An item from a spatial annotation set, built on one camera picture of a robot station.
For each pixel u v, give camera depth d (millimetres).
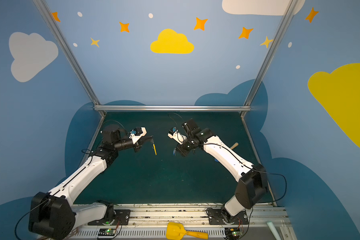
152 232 783
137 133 626
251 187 429
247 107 1153
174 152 825
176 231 699
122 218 742
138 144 677
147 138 737
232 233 715
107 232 707
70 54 857
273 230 702
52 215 388
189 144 675
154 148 774
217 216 754
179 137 689
